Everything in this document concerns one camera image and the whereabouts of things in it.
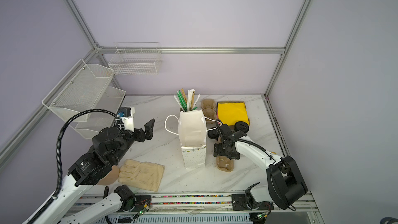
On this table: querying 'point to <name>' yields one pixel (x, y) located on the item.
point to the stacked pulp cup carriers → (208, 106)
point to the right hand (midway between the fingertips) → (220, 155)
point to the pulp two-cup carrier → (223, 163)
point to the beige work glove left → (144, 174)
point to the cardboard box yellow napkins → (230, 112)
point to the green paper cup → (241, 126)
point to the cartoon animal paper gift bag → (192, 131)
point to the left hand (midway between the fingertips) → (142, 121)
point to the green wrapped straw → (183, 101)
